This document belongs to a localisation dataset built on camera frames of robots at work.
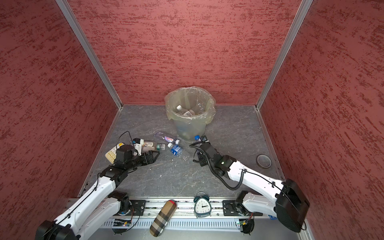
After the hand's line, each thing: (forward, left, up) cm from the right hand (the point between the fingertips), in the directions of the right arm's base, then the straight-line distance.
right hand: (202, 156), depth 82 cm
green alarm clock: (-24, +1, -6) cm, 25 cm away
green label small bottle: (+10, +25, -6) cm, 28 cm away
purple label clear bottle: (+15, +21, -5) cm, 27 cm away
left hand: (+1, +27, -1) cm, 27 cm away
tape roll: (0, -39, -11) cm, 41 cm away
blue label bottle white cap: (+6, +14, -5) cm, 16 cm away
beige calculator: (+6, +57, -8) cm, 58 cm away
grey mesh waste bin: (+20, +9, -3) cm, 22 cm away
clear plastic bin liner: (+36, +6, +6) cm, 37 cm away
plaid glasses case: (-28, +20, -7) cm, 35 cm away
